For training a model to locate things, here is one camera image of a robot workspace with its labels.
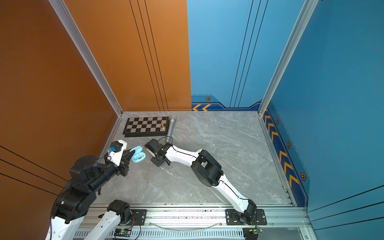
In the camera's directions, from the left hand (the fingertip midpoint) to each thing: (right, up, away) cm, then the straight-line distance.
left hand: (132, 148), depth 64 cm
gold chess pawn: (+4, +9, +41) cm, 43 cm away
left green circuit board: (-8, -42, +8) cm, 43 cm away
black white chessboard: (-9, +9, +42) cm, 44 cm away
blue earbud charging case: (+3, -3, 0) cm, 4 cm away
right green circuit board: (+56, -39, +5) cm, 68 cm away
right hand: (+2, -11, +30) cm, 32 cm away
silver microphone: (+9, +7, +43) cm, 44 cm away
